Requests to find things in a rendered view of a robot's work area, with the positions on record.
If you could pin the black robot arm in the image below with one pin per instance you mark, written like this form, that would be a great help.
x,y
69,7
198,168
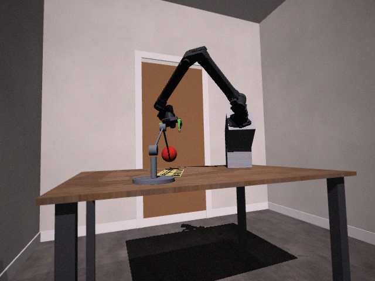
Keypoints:
x,y
200,55

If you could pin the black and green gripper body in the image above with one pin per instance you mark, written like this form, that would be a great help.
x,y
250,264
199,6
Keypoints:
x,y
170,119

